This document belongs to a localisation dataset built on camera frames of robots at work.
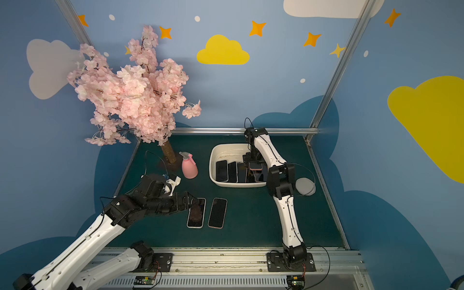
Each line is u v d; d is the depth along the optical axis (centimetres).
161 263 74
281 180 65
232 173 101
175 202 61
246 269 74
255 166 98
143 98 56
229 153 112
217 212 88
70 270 40
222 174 101
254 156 89
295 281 73
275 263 74
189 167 96
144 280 72
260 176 106
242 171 99
